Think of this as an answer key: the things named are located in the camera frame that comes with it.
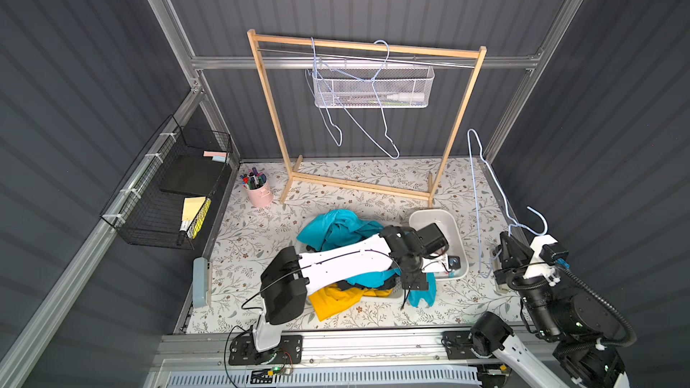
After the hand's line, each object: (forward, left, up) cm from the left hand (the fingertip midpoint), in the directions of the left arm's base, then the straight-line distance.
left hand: (421, 267), depth 75 cm
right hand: (-2, -16, +21) cm, 26 cm away
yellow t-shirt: (-9, +25, -1) cm, 26 cm away
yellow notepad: (+5, +57, +21) cm, 60 cm away
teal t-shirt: (+9, +26, +7) cm, 28 cm away
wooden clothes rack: (+46, +44, -12) cm, 65 cm away
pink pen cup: (+32, +54, -2) cm, 63 cm away
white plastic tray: (+20, -16, -10) cm, 28 cm away
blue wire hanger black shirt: (+54, +11, +21) cm, 59 cm away
